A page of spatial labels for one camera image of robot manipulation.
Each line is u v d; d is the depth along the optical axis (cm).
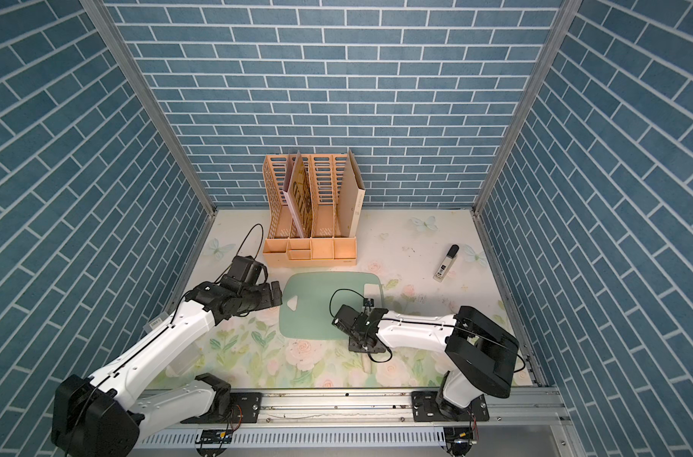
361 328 65
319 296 97
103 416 37
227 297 57
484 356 44
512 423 73
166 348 47
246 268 62
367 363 80
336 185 112
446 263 100
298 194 95
